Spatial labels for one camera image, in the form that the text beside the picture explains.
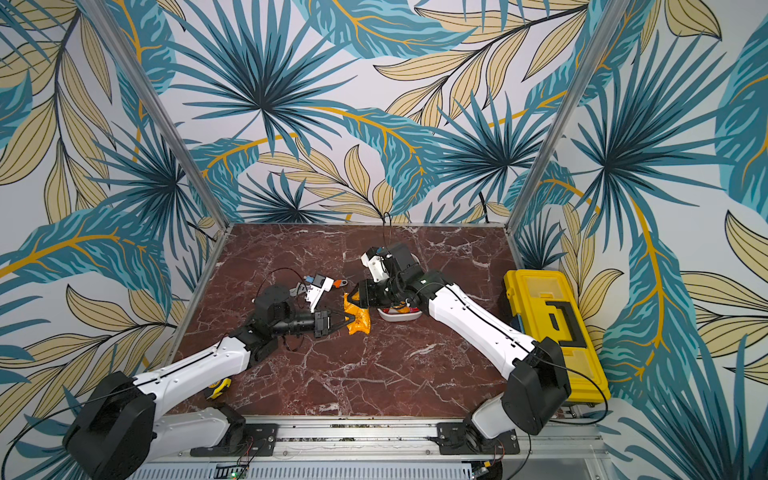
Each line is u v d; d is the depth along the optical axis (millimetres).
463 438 734
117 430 398
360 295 690
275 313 620
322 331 676
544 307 789
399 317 928
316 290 703
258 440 722
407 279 597
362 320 732
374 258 706
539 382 409
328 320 689
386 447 735
